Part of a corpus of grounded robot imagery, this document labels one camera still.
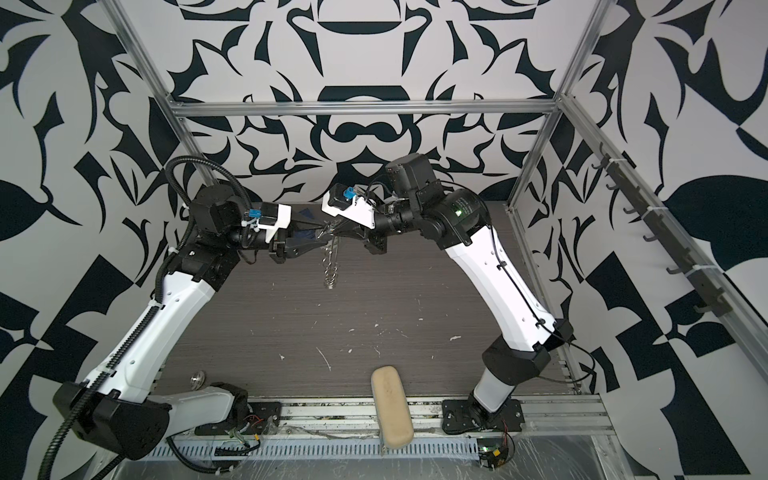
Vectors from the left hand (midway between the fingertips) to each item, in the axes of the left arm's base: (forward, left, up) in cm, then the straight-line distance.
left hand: (328, 224), depth 59 cm
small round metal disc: (-17, +38, -41) cm, 59 cm away
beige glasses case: (-26, -12, -39) cm, 48 cm away
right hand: (-2, -2, +2) cm, 3 cm away
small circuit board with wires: (-35, -36, -42) cm, 66 cm away
